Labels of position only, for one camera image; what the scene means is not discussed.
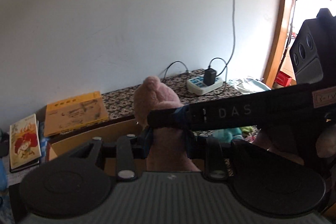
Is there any pink plush toy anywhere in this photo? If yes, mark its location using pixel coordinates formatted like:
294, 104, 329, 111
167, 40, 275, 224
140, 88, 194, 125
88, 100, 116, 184
133, 76, 200, 172

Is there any right hand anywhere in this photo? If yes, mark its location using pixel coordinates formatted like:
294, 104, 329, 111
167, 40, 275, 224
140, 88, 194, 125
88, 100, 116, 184
253, 123, 336, 180

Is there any white power strip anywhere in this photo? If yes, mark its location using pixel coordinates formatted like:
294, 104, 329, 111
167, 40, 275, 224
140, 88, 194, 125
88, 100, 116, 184
186, 76, 224, 96

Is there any red box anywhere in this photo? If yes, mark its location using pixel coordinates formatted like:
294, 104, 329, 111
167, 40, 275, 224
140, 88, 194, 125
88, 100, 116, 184
275, 71, 292, 87

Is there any patterned floral tablecloth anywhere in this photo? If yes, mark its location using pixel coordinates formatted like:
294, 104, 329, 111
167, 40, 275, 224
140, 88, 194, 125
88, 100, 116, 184
102, 69, 241, 123

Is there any black power adapter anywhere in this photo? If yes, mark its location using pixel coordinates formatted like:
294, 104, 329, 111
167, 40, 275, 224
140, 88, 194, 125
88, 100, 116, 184
203, 67, 217, 86

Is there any brown cardboard box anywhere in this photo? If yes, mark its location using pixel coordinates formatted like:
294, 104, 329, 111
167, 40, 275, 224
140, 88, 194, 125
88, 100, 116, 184
48, 118, 206, 177

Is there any yellow book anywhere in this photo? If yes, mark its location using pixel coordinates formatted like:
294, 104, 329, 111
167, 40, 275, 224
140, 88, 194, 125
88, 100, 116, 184
44, 91, 109, 137

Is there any cartoon cover book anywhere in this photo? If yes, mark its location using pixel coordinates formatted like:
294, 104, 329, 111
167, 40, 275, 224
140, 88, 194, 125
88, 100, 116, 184
9, 114, 42, 170

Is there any black charger cable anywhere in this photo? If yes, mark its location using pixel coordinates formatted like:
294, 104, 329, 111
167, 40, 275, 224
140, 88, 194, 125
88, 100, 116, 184
159, 57, 229, 98

